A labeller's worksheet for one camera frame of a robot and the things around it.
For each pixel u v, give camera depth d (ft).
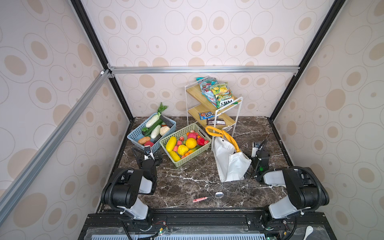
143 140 3.28
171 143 3.14
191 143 3.10
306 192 1.49
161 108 3.68
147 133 3.40
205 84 2.92
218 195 2.66
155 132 3.47
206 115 3.19
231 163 2.51
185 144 3.18
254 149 2.73
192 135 3.32
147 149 2.51
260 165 2.39
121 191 1.48
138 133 3.49
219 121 3.10
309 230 2.34
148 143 3.22
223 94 2.58
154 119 3.59
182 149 3.10
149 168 2.21
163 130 3.38
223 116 3.28
